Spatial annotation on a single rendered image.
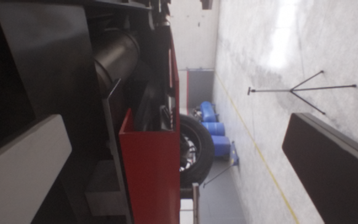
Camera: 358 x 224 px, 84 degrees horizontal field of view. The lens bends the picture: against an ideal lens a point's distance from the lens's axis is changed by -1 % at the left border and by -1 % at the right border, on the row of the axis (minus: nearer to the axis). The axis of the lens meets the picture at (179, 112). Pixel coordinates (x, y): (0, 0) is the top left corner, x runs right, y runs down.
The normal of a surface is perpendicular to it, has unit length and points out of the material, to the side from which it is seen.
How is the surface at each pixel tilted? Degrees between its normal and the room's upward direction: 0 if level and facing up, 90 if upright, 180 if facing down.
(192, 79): 90
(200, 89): 90
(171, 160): 93
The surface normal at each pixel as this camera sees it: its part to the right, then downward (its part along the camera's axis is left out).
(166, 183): 0.05, 0.47
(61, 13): 1.00, 0.00
